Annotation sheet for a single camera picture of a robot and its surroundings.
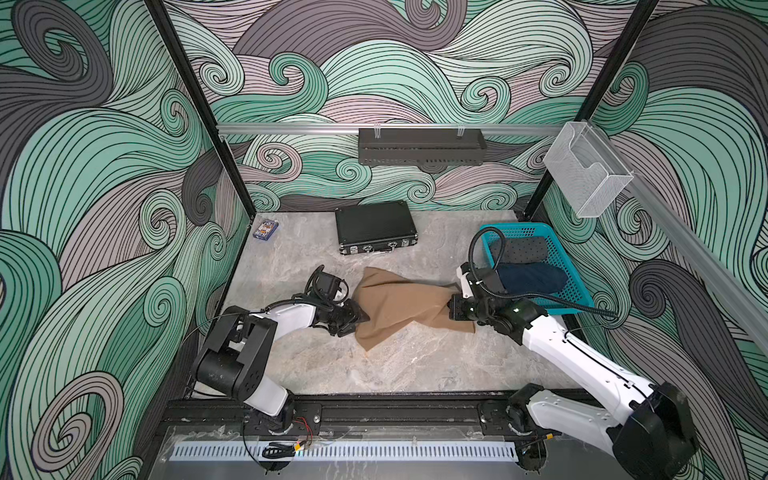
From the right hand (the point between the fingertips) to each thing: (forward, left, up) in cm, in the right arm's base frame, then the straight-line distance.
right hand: (445, 304), depth 81 cm
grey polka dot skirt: (+23, -32, -6) cm, 40 cm away
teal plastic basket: (+20, -42, -5) cm, 46 cm away
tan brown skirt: (+2, +14, -2) cm, 15 cm away
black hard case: (+39, +20, -11) cm, 46 cm away
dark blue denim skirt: (+11, -30, -5) cm, 32 cm away
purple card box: (+37, +63, -10) cm, 74 cm away
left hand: (0, +23, -9) cm, 24 cm away
